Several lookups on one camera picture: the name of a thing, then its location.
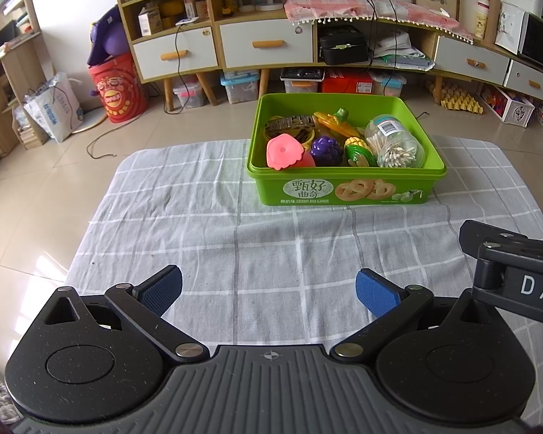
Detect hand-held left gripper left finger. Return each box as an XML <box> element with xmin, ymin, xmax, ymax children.
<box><xmin>43</xmin><ymin>265</ymin><xmax>211</xmax><ymax>363</ymax></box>

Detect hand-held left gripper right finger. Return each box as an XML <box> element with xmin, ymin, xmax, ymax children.
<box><xmin>329</xmin><ymin>268</ymin><xmax>503</xmax><ymax>362</ymax></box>

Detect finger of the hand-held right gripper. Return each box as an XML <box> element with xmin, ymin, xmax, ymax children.
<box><xmin>459</xmin><ymin>219</ymin><xmax>543</xmax><ymax>322</ymax></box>

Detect toy corn cob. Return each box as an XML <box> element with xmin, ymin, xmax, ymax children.
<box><xmin>344</xmin><ymin>138</ymin><xmax>374</xmax><ymax>168</ymax></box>

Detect clear cotton swab jar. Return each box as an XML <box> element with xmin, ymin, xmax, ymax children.
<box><xmin>365</xmin><ymin>116</ymin><xmax>425</xmax><ymax>169</ymax></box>

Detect purple toy grapes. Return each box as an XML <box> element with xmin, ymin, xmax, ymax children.
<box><xmin>310</xmin><ymin>136</ymin><xmax>345</xmax><ymax>166</ymax></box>

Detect green plastic box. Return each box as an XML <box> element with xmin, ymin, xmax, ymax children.
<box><xmin>247</xmin><ymin>93</ymin><xmax>447</xmax><ymax>206</ymax></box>

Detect pink toy fruit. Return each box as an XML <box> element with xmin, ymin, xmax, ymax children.
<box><xmin>267</xmin><ymin>133</ymin><xmax>316</xmax><ymax>171</ymax></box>

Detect leopard print hair clip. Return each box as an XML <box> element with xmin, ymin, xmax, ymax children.
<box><xmin>265</xmin><ymin>115</ymin><xmax>316</xmax><ymax>142</ymax></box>

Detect grey checkered cloth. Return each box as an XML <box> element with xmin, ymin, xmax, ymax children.
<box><xmin>66</xmin><ymin>136</ymin><xmax>543</xmax><ymax>349</ymax></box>

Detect white printed toy box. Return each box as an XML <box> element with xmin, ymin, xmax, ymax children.
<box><xmin>480</xmin><ymin>86</ymin><xmax>535</xmax><ymax>124</ymax></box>

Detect yellow egg tray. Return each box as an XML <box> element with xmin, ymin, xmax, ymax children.
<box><xmin>440</xmin><ymin>86</ymin><xmax>484</xmax><ymax>115</ymax></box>

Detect microwave oven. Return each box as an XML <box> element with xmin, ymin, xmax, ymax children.
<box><xmin>518</xmin><ymin>11</ymin><xmax>543</xmax><ymax>73</ymax></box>

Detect red printed bucket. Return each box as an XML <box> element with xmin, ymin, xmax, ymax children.
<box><xmin>88</xmin><ymin>52</ymin><xmax>149</xmax><ymax>124</ymax></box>

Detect white shopping bag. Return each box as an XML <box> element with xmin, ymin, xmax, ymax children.
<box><xmin>24</xmin><ymin>72</ymin><xmax>84</xmax><ymax>143</ymax></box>

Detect red cardboard box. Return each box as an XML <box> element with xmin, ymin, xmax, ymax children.
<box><xmin>321</xmin><ymin>69</ymin><xmax>374</xmax><ymax>95</ymax></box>

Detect clear storage box blue lid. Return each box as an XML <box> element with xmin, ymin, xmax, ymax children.
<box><xmin>220</xmin><ymin>71</ymin><xmax>260</xmax><ymax>105</ymax></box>

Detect clear box with black keyboard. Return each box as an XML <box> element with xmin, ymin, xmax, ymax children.
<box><xmin>281</xmin><ymin>68</ymin><xmax>327</xmax><ymax>95</ymax></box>

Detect stack of papers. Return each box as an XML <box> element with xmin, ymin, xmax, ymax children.
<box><xmin>371</xmin><ymin>31</ymin><xmax>435</xmax><ymax>71</ymax></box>

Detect black case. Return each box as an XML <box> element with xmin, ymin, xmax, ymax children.
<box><xmin>320</xmin><ymin>24</ymin><xmax>372</xmax><ymax>66</ymax></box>

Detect wooden side shelf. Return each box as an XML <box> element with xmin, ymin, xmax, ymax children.
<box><xmin>0</xmin><ymin>0</ymin><xmax>55</xmax><ymax>173</ymax></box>

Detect purple plush toy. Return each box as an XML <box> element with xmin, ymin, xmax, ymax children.
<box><xmin>87</xmin><ymin>4</ymin><xmax>134</xmax><ymax>66</ymax></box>

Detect pink fringed cloth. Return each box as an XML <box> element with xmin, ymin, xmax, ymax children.
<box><xmin>283</xmin><ymin>0</ymin><xmax>475</xmax><ymax>45</ymax></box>

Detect long wooden cabinet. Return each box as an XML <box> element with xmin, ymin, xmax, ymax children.
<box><xmin>110</xmin><ymin>0</ymin><xmax>543</xmax><ymax>114</ymax></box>

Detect thin black floor cable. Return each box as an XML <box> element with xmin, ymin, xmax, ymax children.
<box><xmin>87</xmin><ymin>113</ymin><xmax>164</xmax><ymax>160</ymax></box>

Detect white drawer orange handle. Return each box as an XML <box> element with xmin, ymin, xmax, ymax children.
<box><xmin>434</xmin><ymin>35</ymin><xmax>512</xmax><ymax>86</ymax></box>
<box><xmin>131</xmin><ymin>27</ymin><xmax>219</xmax><ymax>83</ymax></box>
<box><xmin>218</xmin><ymin>18</ymin><xmax>315</xmax><ymax>71</ymax></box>
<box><xmin>503</xmin><ymin>60</ymin><xmax>543</xmax><ymax>102</ymax></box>

